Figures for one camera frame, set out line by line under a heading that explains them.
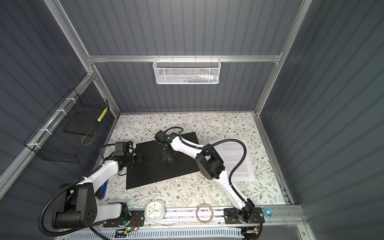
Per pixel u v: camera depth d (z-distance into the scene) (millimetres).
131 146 771
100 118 801
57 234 417
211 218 747
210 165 591
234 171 584
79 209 418
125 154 693
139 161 805
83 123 766
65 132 721
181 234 771
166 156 864
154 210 738
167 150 721
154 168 957
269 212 754
